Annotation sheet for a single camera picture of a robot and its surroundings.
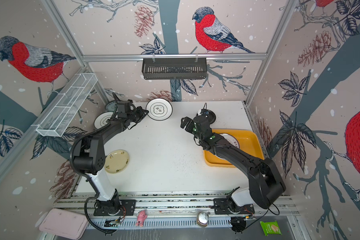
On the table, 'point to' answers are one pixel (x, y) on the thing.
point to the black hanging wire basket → (174, 68)
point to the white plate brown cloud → (159, 109)
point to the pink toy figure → (141, 216)
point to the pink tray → (64, 223)
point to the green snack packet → (270, 227)
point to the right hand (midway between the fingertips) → (185, 123)
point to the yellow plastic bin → (249, 142)
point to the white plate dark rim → (101, 119)
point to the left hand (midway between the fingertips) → (148, 109)
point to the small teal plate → (111, 106)
